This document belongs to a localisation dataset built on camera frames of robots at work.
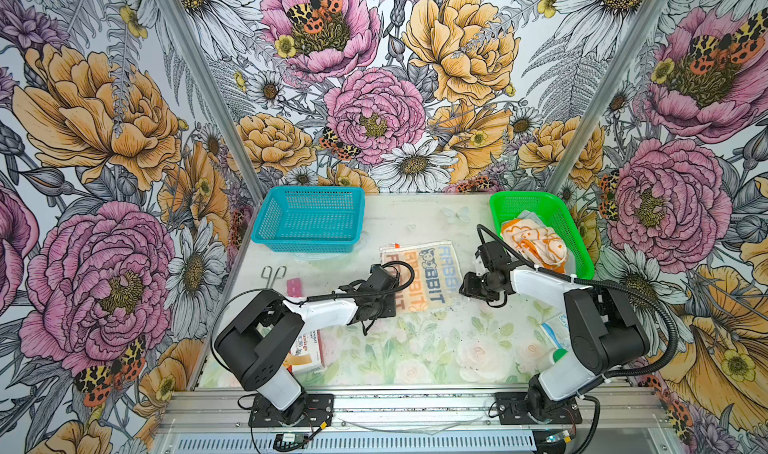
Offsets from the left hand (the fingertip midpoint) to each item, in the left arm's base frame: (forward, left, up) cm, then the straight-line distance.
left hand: (386, 312), depth 91 cm
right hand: (+3, -25, +1) cm, 25 cm away
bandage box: (-12, +21, +3) cm, 24 cm away
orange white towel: (+21, -49, +7) cm, 54 cm away
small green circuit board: (-30, +22, 0) cm, 37 cm away
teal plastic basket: (+38, +28, -1) cm, 48 cm away
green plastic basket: (+33, -60, +6) cm, 69 cm away
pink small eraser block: (+7, +28, +1) cm, 29 cm away
